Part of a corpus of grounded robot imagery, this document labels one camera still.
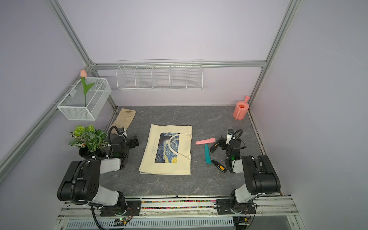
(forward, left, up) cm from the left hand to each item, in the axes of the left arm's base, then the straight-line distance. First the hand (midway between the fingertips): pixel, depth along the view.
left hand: (129, 136), depth 93 cm
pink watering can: (+16, -79, +2) cm, 80 cm away
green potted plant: (-12, +12, +15) cm, 23 cm away
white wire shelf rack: (+40, -21, +19) cm, 49 cm away
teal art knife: (-15, -50, -8) cm, 53 cm away
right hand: (-4, -65, 0) cm, 66 cm away
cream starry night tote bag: (-10, -25, -6) cm, 28 cm away
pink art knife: (-3, -51, -8) cm, 51 cm away
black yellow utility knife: (-22, -56, -7) cm, 60 cm away
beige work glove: (+21, +11, -8) cm, 25 cm away
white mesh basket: (+5, +22, +25) cm, 34 cm away
